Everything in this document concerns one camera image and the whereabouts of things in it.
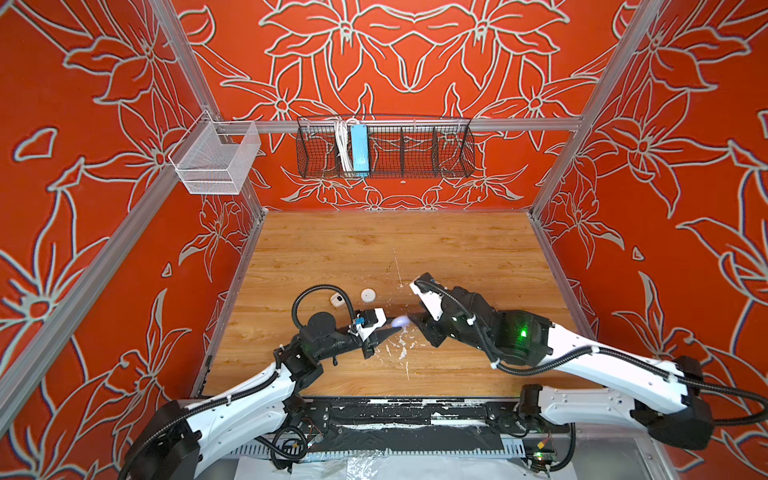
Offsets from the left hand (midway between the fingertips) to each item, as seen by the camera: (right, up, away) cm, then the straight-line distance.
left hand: (396, 320), depth 70 cm
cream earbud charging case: (-18, 0, +23) cm, 29 cm away
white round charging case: (-8, +1, +25) cm, 26 cm away
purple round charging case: (+1, 0, -2) cm, 2 cm away
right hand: (+3, +3, -3) cm, 5 cm away
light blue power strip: (-10, +47, +20) cm, 52 cm away
